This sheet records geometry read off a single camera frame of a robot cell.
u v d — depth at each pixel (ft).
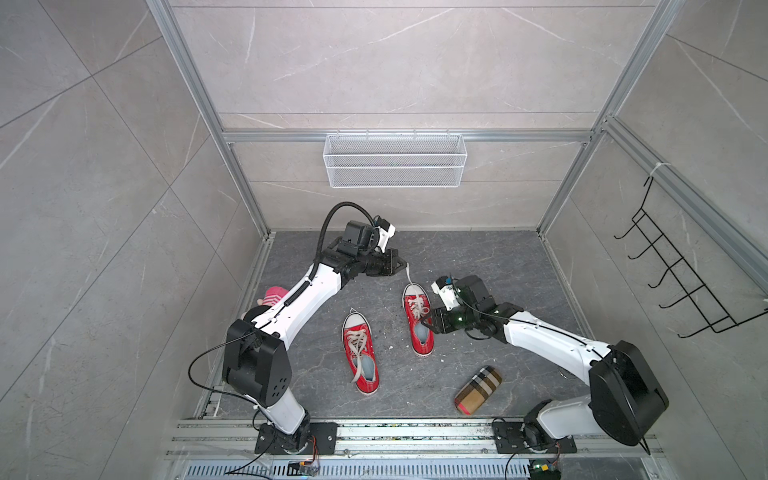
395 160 3.29
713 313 2.01
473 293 2.17
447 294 2.58
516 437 2.40
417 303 2.90
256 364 1.42
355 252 2.08
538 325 1.80
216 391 1.52
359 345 2.68
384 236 2.44
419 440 2.45
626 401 1.39
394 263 2.30
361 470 2.29
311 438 2.39
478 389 2.57
